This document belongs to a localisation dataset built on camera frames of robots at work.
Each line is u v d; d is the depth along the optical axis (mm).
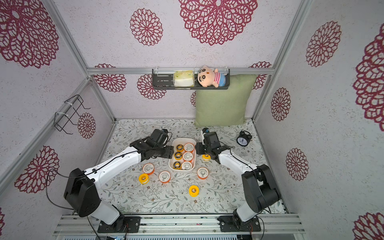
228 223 730
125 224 729
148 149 586
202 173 909
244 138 1001
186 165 936
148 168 922
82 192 420
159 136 647
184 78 898
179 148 1005
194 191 839
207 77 848
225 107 1001
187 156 973
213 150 676
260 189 455
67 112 760
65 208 462
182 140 1082
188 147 1017
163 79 893
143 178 888
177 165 942
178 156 974
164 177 883
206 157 973
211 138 699
